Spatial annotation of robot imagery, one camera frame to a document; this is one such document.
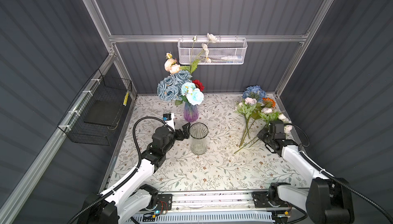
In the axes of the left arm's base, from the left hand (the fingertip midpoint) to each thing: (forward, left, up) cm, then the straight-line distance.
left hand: (183, 123), depth 79 cm
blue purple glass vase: (+23, -4, -19) cm, 31 cm away
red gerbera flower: (+20, -9, +8) cm, 24 cm away
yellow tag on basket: (+14, +31, +5) cm, 35 cm away
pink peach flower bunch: (+13, -49, -17) cm, 53 cm away
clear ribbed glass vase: (-3, -8, -4) cm, 10 cm away
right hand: (-2, -46, -11) cm, 47 cm away
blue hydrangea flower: (+31, -51, -9) cm, 60 cm away
